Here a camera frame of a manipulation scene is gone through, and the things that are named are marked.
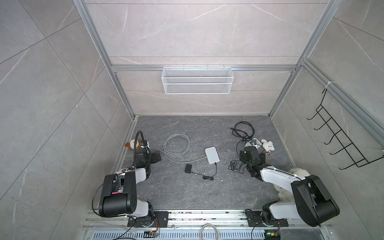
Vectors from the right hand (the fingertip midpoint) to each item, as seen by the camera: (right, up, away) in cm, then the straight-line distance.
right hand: (251, 150), depth 92 cm
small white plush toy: (+14, +2, +6) cm, 15 cm away
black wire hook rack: (+30, +2, -34) cm, 46 cm away
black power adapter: (-40, -11, -3) cm, 41 cm away
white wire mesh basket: (-35, +47, +8) cm, 59 cm away
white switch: (-24, -3, +4) cm, 25 cm away
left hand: (-65, +1, +2) cm, 65 cm away
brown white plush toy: (-79, +3, +8) cm, 80 cm away
